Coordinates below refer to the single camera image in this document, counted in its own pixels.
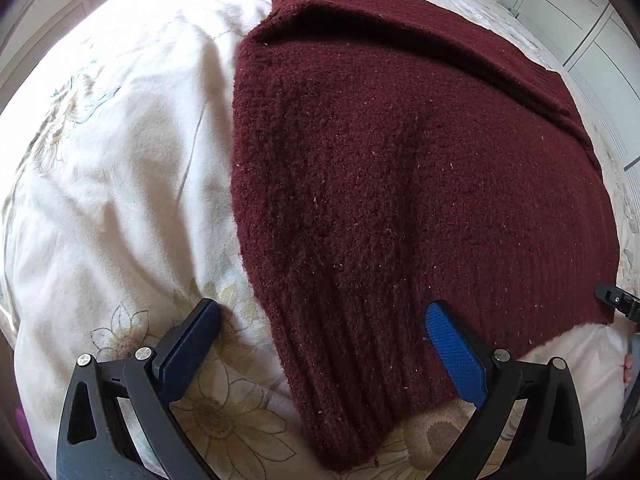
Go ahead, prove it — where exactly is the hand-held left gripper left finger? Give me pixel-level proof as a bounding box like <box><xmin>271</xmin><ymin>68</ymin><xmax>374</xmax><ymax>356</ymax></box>
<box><xmin>55</xmin><ymin>297</ymin><xmax>223</xmax><ymax>480</ymax></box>

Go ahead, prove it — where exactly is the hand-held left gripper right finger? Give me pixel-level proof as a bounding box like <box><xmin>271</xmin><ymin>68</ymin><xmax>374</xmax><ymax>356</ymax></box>
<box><xmin>424</xmin><ymin>301</ymin><xmax>588</xmax><ymax>480</ymax></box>

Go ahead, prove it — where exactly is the dark red knit sweater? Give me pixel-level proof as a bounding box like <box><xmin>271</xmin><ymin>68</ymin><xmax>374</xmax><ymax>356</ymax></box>
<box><xmin>230</xmin><ymin>0</ymin><xmax>622</xmax><ymax>473</ymax></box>

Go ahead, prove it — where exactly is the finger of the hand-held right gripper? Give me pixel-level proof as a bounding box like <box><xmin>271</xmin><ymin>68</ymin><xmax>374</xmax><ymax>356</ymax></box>
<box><xmin>595</xmin><ymin>284</ymin><xmax>640</xmax><ymax>322</ymax></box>

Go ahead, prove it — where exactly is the white floral duvet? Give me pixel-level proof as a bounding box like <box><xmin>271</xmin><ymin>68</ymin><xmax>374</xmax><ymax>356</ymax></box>
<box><xmin>0</xmin><ymin>0</ymin><xmax>640</xmax><ymax>480</ymax></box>

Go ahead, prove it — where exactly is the white wardrobe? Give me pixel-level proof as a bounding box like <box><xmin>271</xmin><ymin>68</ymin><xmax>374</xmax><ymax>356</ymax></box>
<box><xmin>510</xmin><ymin>0</ymin><xmax>640</xmax><ymax>171</ymax></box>

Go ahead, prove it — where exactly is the purple object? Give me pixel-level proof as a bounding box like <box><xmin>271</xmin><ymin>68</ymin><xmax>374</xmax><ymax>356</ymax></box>
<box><xmin>12</xmin><ymin>405</ymin><xmax>32</xmax><ymax>438</ymax></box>

